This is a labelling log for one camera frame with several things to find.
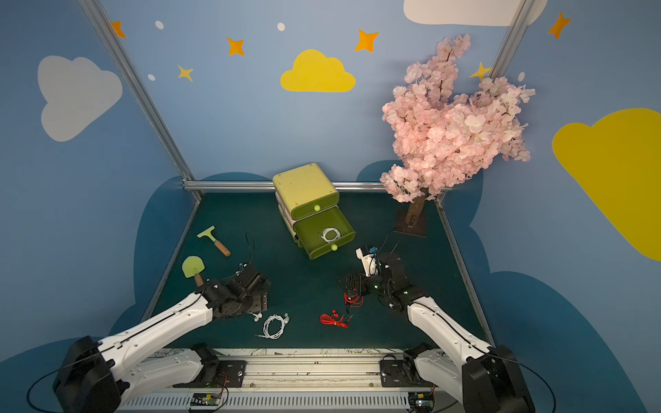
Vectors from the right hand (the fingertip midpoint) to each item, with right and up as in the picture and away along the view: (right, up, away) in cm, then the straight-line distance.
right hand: (351, 275), depth 83 cm
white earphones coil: (-32, -14, +2) cm, 35 cm away
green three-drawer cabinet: (-15, +25, +8) cm, 30 cm away
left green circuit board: (-42, -33, -11) cm, 55 cm away
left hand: (-31, -7, 0) cm, 32 cm away
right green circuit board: (+20, -34, -11) cm, 41 cm away
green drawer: (-8, +25, +12) cm, 29 cm away
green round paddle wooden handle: (-60, 0, +14) cm, 62 cm away
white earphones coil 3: (-28, -17, 0) cm, 33 cm away
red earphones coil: (+2, -10, +5) cm, 11 cm away
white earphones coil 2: (-7, +14, +16) cm, 23 cm away
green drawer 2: (-16, +14, +13) cm, 24 cm away
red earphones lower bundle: (-6, -15, +1) cm, 16 cm away
